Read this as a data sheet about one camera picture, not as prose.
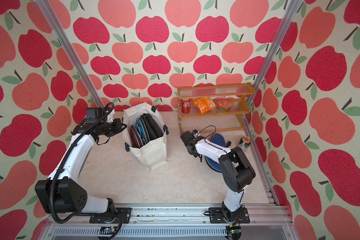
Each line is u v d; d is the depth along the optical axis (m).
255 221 0.73
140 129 0.90
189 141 0.72
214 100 1.02
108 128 0.68
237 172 0.47
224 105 0.99
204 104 0.99
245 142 0.90
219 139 1.01
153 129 0.90
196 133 0.86
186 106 0.93
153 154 0.81
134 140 0.90
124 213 0.76
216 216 0.73
